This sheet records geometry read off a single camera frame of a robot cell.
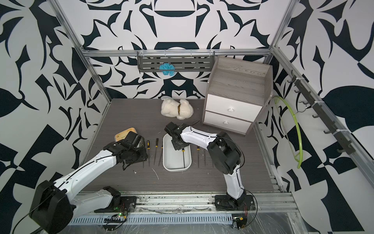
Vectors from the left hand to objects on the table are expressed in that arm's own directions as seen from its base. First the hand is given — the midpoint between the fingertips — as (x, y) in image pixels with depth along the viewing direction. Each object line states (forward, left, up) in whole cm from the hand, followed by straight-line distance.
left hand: (144, 153), depth 84 cm
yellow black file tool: (+4, -10, -1) cm, 11 cm away
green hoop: (+4, -75, +14) cm, 77 cm away
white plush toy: (+30, -22, +2) cm, 38 cm away
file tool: (+4, -22, -6) cm, 23 cm away
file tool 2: (+8, -5, -7) cm, 11 cm away
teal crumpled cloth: (+43, -14, +28) cm, 53 cm away
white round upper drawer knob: (+17, -50, +16) cm, 55 cm away
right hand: (+9, -21, -4) cm, 23 cm away
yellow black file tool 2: (+5, -32, -7) cm, 33 cm away
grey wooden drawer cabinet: (+25, -54, +23) cm, 64 cm away
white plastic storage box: (-3, -17, -5) cm, 18 cm away
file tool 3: (+7, 0, -7) cm, 10 cm away
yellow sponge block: (+16, +17, -5) cm, 24 cm away
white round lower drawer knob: (+18, -50, +2) cm, 53 cm away
